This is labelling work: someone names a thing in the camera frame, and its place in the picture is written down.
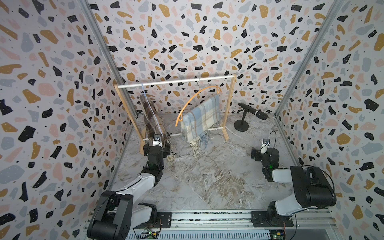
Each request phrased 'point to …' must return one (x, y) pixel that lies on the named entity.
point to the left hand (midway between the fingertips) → (157, 142)
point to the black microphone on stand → (242, 125)
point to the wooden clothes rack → (138, 134)
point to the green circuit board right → (276, 234)
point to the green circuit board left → (149, 235)
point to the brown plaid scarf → (154, 124)
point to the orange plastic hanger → (180, 116)
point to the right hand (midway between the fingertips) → (262, 147)
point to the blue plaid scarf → (196, 124)
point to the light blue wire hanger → (154, 117)
